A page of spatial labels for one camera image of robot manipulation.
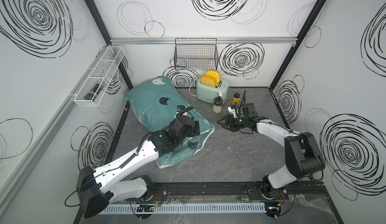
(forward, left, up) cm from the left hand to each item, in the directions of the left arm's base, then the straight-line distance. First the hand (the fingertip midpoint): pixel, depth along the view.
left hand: (191, 122), depth 75 cm
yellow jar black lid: (+28, -30, -12) cm, 43 cm away
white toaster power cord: (+39, +3, -19) cm, 44 cm away
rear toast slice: (+38, -14, 0) cm, 40 cm away
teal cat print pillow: (+17, +23, -6) cm, 29 cm away
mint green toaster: (+28, -10, -8) cm, 31 cm away
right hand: (+5, -16, -10) cm, 20 cm away
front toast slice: (+33, -9, -1) cm, 34 cm away
